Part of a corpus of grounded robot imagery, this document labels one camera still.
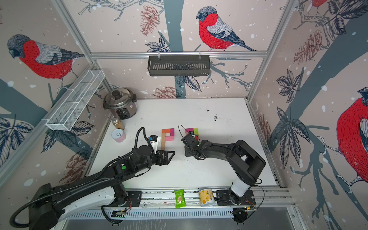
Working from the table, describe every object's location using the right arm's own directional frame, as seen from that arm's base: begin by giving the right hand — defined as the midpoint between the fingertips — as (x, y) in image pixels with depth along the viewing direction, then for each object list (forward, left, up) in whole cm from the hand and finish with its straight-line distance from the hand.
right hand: (189, 148), depth 92 cm
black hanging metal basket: (+55, -2, +27) cm, 61 cm away
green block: (+12, -5, +2) cm, 13 cm away
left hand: (-9, +9, +15) cm, 20 cm away
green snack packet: (-29, +3, +1) cm, 29 cm away
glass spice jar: (+12, +49, +9) cm, 51 cm away
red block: (+7, -5, +2) cm, 9 cm away
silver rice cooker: (+23, +47, +19) cm, 55 cm away
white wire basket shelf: (-1, +63, +31) cm, 70 cm away
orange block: (+13, +17, 0) cm, 21 cm away
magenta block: (+12, +13, 0) cm, 17 cm away
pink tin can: (+5, +47, +6) cm, 48 cm away
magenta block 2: (+15, 0, -1) cm, 15 cm away
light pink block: (+7, +14, -1) cm, 16 cm away
